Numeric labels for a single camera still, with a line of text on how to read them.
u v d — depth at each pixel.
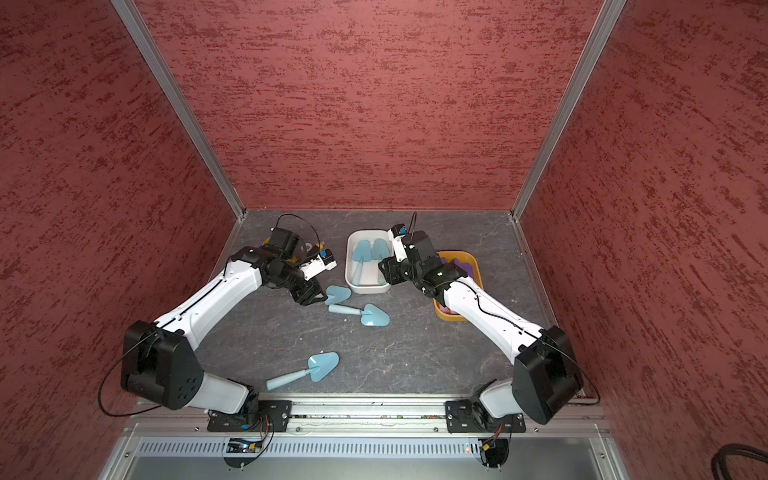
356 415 0.76
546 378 0.41
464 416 0.74
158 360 0.43
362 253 1.07
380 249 1.07
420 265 0.61
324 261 0.74
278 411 0.75
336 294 0.97
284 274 0.66
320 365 0.81
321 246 1.06
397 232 0.72
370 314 0.91
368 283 0.98
